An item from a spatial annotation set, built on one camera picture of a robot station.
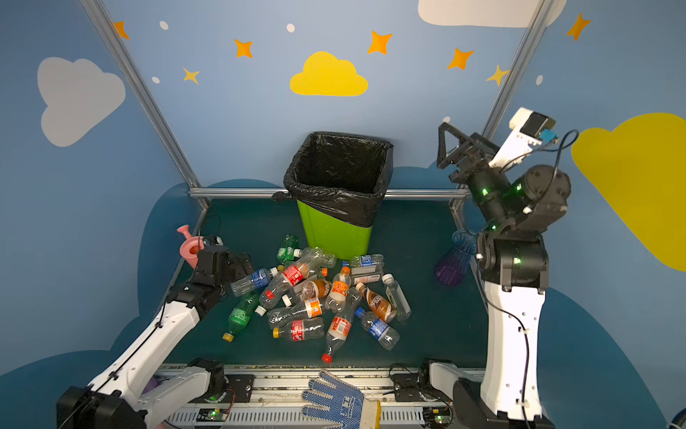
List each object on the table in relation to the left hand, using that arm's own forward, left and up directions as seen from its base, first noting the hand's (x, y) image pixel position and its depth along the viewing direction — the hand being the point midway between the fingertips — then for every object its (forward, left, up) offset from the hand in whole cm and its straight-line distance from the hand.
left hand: (241, 261), depth 83 cm
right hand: (+1, -53, +45) cm, 70 cm away
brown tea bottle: (-8, -24, -3) cm, 26 cm away
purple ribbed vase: (+5, -71, -10) cm, 72 cm away
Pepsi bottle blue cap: (-17, -46, -15) cm, 51 cm away
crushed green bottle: (+13, -11, -13) cm, 21 cm away
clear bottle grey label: (+4, -41, -13) cm, 43 cm away
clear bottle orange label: (-11, -22, -11) cm, 26 cm away
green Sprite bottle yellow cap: (-13, 0, -11) cm, 17 cm away
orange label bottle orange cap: (-7, -30, -13) cm, 33 cm away
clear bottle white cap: (+6, -23, -6) cm, 24 cm away
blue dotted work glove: (-36, -34, -16) cm, 52 cm away
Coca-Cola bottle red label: (-2, -15, -6) cm, 16 cm away
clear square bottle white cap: (-6, -50, -12) cm, 52 cm away
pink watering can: (+9, +22, -6) cm, 25 cm away
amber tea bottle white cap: (-9, -44, -11) cm, 46 cm away
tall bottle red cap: (-15, -32, -11) cm, 37 cm away
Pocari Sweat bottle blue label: (0, -3, -11) cm, 11 cm away
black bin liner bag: (+36, -32, +6) cm, 48 cm away
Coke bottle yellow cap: (-17, -20, -11) cm, 29 cm away
